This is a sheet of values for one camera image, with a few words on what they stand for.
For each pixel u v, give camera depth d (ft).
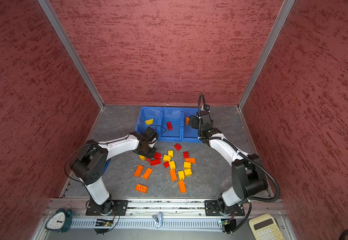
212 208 2.42
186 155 3.02
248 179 1.45
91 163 1.57
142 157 2.94
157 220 2.28
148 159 2.95
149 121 3.52
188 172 2.74
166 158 2.95
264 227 2.24
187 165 2.88
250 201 1.62
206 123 2.21
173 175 2.79
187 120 3.40
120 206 2.44
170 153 3.02
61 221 2.20
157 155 3.00
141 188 2.60
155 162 2.90
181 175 2.73
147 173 2.80
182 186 2.66
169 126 3.49
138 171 2.80
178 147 3.14
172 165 2.86
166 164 2.87
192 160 2.96
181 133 3.06
